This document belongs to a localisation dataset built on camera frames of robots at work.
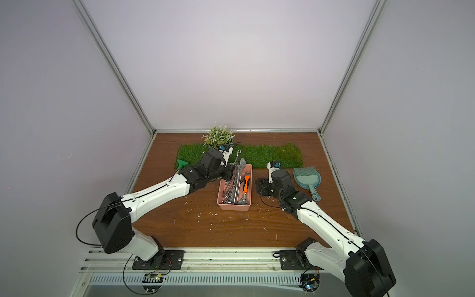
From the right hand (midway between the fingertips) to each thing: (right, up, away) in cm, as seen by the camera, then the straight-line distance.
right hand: (261, 178), depth 82 cm
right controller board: (+18, -39, -12) cm, 44 cm away
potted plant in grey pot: (-21, +20, +12) cm, 31 cm away
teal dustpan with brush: (+26, -3, +14) cm, 29 cm away
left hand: (-11, +5, 0) cm, 12 cm away
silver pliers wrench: (-9, +5, +10) cm, 14 cm away
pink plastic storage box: (-19, -4, +6) cm, 20 cm away
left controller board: (-45, -40, -10) cm, 61 cm away
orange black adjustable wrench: (-8, -13, +7) cm, 17 cm away
